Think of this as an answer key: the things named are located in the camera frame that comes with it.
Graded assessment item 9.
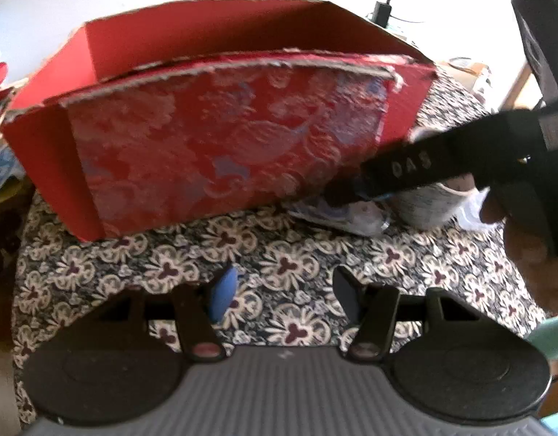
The person's right hand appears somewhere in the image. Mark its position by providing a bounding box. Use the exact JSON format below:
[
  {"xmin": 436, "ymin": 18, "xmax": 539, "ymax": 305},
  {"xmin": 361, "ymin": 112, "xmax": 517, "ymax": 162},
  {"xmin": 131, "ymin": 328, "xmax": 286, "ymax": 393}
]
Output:
[{"xmin": 480, "ymin": 185, "xmax": 558, "ymax": 315}]

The red patterned cardboard box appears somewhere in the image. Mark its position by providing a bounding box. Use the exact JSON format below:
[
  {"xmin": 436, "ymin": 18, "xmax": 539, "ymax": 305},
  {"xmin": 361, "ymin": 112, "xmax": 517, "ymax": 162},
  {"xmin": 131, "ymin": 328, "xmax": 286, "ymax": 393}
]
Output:
[{"xmin": 0, "ymin": 0, "xmax": 440, "ymax": 242}]

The wooden door frame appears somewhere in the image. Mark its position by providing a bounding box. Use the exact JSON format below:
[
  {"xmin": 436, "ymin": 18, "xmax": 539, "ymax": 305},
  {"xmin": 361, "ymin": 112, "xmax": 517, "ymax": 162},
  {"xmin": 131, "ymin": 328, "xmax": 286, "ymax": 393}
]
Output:
[{"xmin": 501, "ymin": 60, "xmax": 535, "ymax": 110}]

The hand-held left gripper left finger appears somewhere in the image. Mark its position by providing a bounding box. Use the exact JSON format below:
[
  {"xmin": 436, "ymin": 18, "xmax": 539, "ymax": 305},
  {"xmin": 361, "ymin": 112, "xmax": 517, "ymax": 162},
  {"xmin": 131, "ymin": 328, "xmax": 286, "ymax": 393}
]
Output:
[{"xmin": 86, "ymin": 266, "xmax": 240, "ymax": 365}]

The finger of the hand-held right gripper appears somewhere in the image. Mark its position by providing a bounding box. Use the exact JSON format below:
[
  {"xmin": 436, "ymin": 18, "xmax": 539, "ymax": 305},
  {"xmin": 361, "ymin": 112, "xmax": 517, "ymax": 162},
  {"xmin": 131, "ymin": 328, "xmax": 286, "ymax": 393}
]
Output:
[{"xmin": 324, "ymin": 174, "xmax": 376, "ymax": 208}]

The black charger plug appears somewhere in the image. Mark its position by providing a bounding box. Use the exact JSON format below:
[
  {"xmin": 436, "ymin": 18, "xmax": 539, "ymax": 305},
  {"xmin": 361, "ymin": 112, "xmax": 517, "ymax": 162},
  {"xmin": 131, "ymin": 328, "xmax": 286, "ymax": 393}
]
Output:
[{"xmin": 373, "ymin": 0, "xmax": 396, "ymax": 24}]

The yellow cardboard box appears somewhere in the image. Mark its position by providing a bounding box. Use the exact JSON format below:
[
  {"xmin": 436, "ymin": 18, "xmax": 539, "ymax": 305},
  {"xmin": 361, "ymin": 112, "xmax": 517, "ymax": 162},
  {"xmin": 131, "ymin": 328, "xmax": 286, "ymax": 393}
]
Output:
[{"xmin": 442, "ymin": 56, "xmax": 493, "ymax": 105}]

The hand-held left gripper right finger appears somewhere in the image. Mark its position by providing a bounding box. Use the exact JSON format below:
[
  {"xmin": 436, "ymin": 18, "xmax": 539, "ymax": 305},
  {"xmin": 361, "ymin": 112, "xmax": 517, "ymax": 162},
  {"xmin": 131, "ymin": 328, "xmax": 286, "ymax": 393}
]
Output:
[{"xmin": 332, "ymin": 266, "xmax": 471, "ymax": 365}]

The white patterned mug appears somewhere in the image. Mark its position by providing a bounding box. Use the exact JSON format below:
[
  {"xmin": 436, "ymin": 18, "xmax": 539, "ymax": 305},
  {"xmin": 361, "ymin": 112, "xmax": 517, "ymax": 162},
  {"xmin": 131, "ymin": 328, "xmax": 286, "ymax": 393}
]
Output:
[{"xmin": 394, "ymin": 176, "xmax": 473, "ymax": 231}]

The floral patterned tablecloth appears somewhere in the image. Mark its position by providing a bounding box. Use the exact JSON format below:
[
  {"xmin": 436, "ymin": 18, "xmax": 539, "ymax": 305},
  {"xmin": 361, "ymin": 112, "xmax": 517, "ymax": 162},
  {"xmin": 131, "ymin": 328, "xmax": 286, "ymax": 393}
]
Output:
[{"xmin": 11, "ymin": 61, "xmax": 552, "ymax": 423}]

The black cable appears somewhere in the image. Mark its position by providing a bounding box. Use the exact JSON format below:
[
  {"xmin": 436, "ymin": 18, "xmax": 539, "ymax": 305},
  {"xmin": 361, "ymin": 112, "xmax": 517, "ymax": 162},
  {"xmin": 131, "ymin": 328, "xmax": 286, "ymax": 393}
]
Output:
[{"xmin": 373, "ymin": 0, "xmax": 426, "ymax": 24}]

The clear correction tape dispenser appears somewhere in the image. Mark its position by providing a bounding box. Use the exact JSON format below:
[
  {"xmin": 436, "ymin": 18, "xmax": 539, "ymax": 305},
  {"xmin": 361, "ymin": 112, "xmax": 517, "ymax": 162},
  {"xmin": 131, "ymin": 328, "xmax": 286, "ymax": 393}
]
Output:
[{"xmin": 287, "ymin": 190, "xmax": 394, "ymax": 238}]

